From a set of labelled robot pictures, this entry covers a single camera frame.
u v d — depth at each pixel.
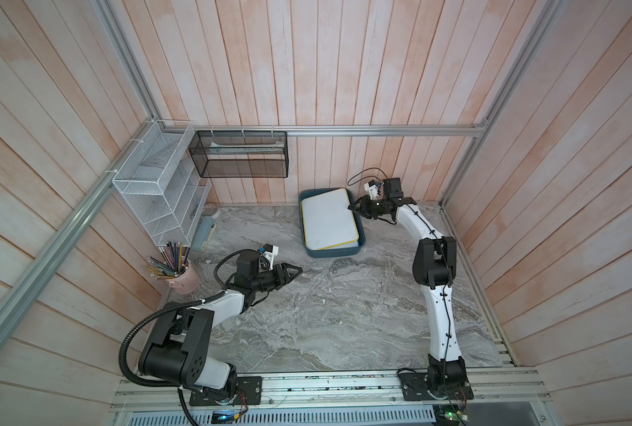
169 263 0.88
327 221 1.06
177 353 0.44
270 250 0.83
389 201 0.90
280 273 0.78
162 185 0.69
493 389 0.75
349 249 1.03
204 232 1.04
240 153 1.07
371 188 1.00
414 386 0.73
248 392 0.73
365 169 0.93
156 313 0.43
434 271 0.65
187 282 0.88
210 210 1.18
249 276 0.71
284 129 0.95
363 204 0.97
